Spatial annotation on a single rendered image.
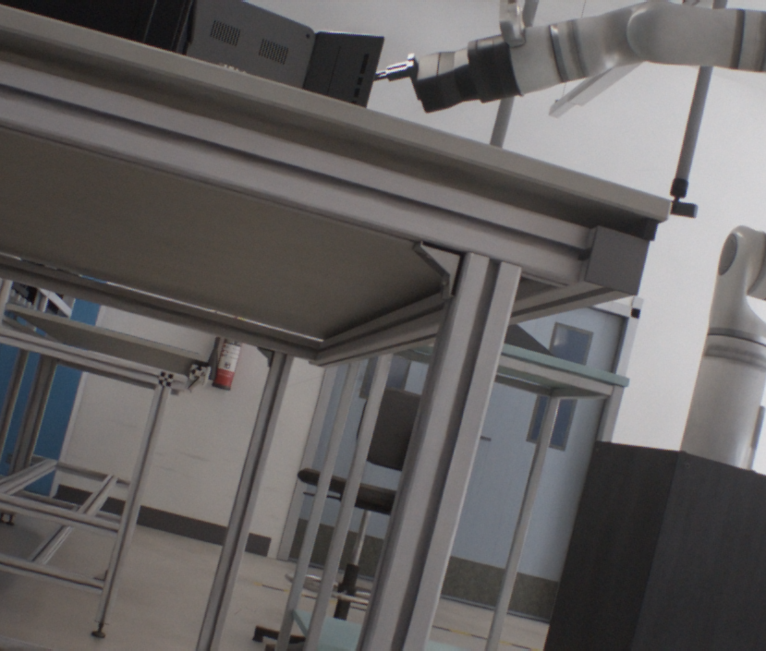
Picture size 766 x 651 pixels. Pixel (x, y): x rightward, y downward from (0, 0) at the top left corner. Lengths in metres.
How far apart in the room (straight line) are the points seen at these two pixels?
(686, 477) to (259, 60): 0.72
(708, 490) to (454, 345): 0.73
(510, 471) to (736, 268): 6.68
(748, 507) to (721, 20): 0.61
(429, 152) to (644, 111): 7.86
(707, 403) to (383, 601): 0.86
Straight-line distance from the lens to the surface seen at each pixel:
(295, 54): 1.51
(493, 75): 1.52
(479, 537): 8.39
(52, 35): 0.98
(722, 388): 1.77
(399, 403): 4.42
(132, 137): 0.99
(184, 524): 8.06
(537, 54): 1.52
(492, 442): 8.37
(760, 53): 1.52
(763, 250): 1.80
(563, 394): 3.50
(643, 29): 1.49
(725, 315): 1.78
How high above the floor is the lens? 0.75
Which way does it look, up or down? 5 degrees up
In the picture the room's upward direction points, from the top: 15 degrees clockwise
